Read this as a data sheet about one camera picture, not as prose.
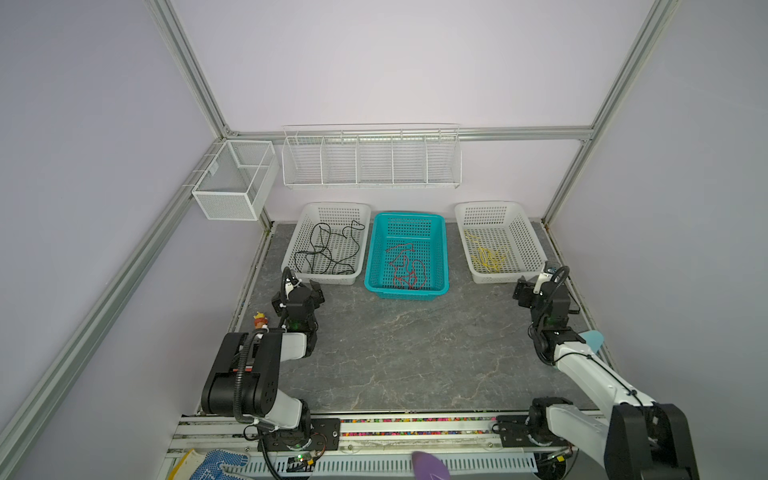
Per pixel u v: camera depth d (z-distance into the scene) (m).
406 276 1.05
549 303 0.63
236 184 0.96
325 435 0.74
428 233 1.15
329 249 1.12
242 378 0.42
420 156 1.05
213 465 0.69
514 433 0.74
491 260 1.08
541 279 0.75
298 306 0.69
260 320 0.91
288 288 0.79
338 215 1.16
